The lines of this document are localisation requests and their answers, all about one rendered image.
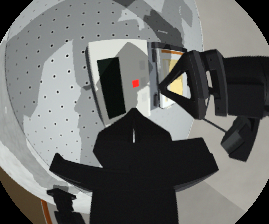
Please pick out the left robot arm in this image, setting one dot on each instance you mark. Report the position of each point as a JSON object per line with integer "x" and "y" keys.
{"x": 246, "y": 99}

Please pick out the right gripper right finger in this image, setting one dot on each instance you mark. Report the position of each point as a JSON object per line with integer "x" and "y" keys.
{"x": 147, "y": 130}

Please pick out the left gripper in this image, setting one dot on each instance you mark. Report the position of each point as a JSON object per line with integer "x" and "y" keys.
{"x": 196, "y": 64}

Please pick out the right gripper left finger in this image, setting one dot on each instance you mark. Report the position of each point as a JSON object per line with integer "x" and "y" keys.
{"x": 119, "y": 130}

